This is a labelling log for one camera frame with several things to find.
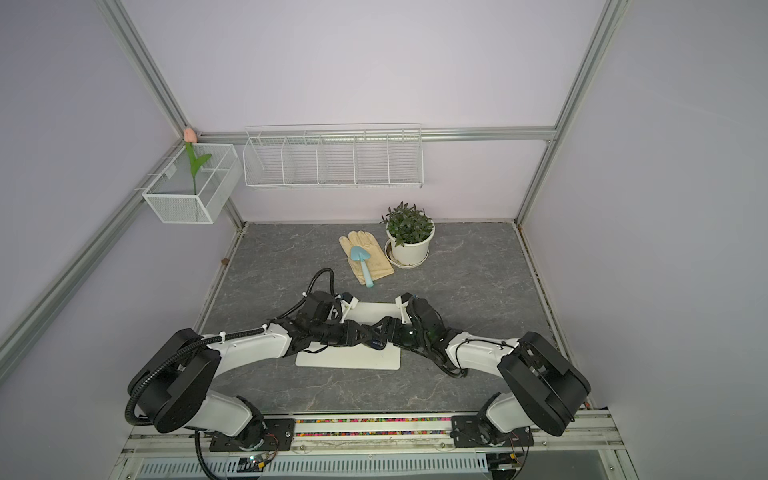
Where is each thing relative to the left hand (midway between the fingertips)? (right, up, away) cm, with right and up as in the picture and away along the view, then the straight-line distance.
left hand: (368, 339), depth 83 cm
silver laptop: (-3, -6, +3) cm, 7 cm away
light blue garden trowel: (-5, +24, +25) cm, 35 cm away
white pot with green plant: (+12, +31, +12) cm, 36 cm away
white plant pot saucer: (+5, +24, +25) cm, 35 cm away
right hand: (+2, +2, +1) cm, 3 cm away
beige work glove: (+1, +21, +25) cm, 33 cm away
